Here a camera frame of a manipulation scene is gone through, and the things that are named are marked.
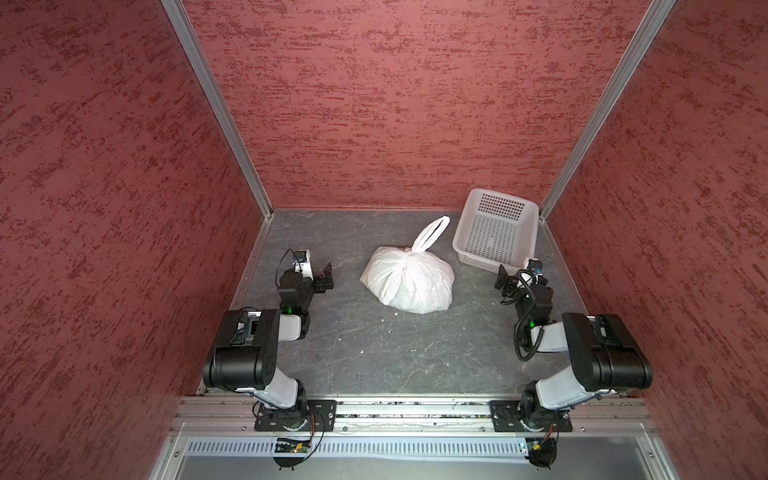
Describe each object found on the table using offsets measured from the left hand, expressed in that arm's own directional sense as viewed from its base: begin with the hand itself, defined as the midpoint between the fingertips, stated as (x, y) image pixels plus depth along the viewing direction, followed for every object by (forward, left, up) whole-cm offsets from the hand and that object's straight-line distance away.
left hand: (316, 268), depth 94 cm
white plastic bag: (-5, -30, +3) cm, 31 cm away
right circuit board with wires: (-46, -62, -10) cm, 78 cm away
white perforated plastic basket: (+24, -65, -7) cm, 70 cm away
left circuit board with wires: (-47, 0, -11) cm, 49 cm away
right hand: (-1, -63, +1) cm, 64 cm away
